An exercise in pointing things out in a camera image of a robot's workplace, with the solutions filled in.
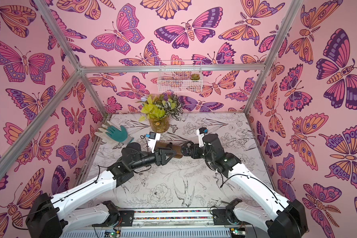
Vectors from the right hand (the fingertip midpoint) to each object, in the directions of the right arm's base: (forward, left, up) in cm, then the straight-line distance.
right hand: (191, 145), depth 77 cm
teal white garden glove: (+20, +51, -20) cm, 58 cm away
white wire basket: (+51, +7, +5) cm, 51 cm away
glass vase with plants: (+30, +21, -2) cm, 37 cm away
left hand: (-7, +8, +5) cm, 12 cm away
